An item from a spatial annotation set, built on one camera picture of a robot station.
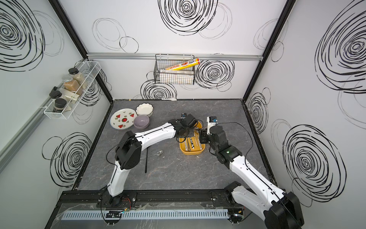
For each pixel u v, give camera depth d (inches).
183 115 33.2
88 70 36.7
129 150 20.3
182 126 26.2
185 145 36.7
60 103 24.5
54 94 24.4
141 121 40.3
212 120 26.7
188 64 35.0
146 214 37.9
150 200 29.6
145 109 44.3
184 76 34.1
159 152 35.0
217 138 22.5
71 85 27.9
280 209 15.0
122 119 42.5
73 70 28.7
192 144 36.7
